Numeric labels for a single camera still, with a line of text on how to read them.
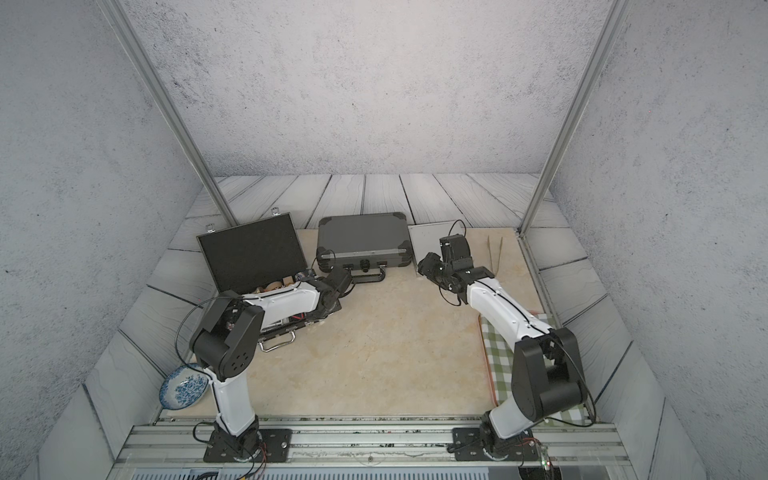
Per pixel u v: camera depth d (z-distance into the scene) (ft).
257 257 3.35
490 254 3.65
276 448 2.39
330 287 2.43
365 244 3.43
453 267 2.20
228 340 1.64
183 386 2.69
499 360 2.84
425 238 3.68
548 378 1.43
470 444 2.34
